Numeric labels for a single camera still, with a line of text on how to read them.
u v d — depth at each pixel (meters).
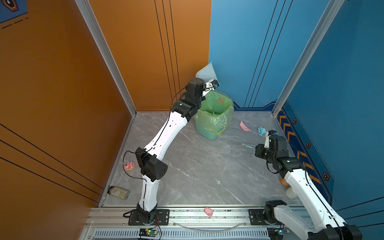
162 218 0.73
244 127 1.11
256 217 0.72
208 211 0.74
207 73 0.74
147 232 0.71
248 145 0.83
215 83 0.67
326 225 0.39
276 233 0.71
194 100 0.57
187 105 0.56
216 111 1.08
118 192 0.77
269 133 0.72
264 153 0.68
